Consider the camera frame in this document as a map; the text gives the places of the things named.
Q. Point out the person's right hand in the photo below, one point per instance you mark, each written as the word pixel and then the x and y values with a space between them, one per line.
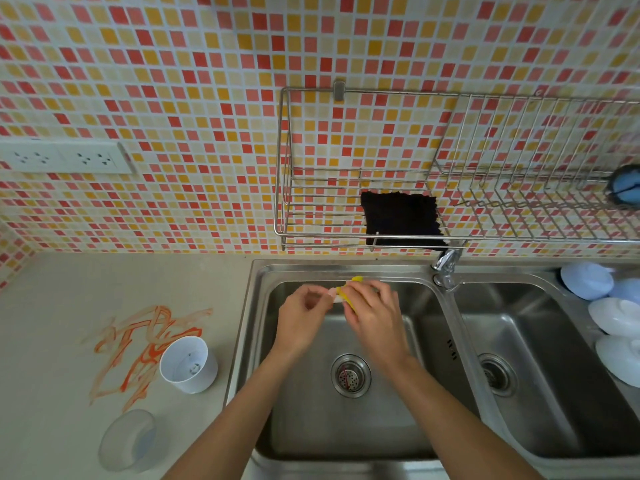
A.
pixel 377 324

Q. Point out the person's left hand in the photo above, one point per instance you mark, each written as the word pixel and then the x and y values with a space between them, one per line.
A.
pixel 300 319

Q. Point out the green and yellow sponge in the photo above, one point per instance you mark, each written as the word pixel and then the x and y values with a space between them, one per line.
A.
pixel 356 279

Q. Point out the chrome faucet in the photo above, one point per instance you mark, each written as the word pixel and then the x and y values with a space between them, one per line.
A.
pixel 446 259

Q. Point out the black cloth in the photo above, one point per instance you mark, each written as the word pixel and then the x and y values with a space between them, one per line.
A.
pixel 402 217

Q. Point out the white plastic cup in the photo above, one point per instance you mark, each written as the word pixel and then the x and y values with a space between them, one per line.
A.
pixel 197 377

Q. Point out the clear plastic cup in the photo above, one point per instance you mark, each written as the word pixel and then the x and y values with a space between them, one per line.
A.
pixel 127 439

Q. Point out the person's left forearm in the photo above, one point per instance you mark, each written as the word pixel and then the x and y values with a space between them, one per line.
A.
pixel 235 424

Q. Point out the person's right forearm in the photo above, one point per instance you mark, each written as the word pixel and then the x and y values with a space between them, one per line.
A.
pixel 460 429

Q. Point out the beige countertop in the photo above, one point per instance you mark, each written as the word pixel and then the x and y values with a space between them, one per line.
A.
pixel 50 394

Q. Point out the metal sink drain strainer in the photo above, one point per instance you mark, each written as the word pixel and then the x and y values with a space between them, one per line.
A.
pixel 496 374
pixel 350 376

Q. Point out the stainless steel double sink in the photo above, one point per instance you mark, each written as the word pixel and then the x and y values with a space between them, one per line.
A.
pixel 310 424

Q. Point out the orange sauce smear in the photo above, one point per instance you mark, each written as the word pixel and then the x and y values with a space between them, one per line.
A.
pixel 145 359

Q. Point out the pale blue bowl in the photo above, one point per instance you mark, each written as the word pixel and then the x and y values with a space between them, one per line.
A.
pixel 586 280
pixel 627 290

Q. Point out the white bowl with label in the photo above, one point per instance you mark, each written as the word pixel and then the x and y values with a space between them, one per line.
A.
pixel 620 359

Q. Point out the blue dish brush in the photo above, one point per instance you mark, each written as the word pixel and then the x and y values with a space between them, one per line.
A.
pixel 626 187

